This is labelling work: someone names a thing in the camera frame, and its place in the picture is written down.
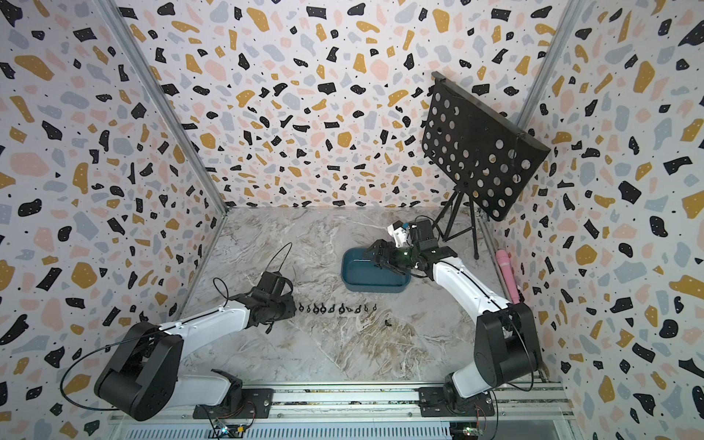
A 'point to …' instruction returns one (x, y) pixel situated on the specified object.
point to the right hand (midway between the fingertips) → (372, 259)
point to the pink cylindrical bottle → (505, 265)
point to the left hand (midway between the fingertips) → (295, 306)
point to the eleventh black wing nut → (386, 323)
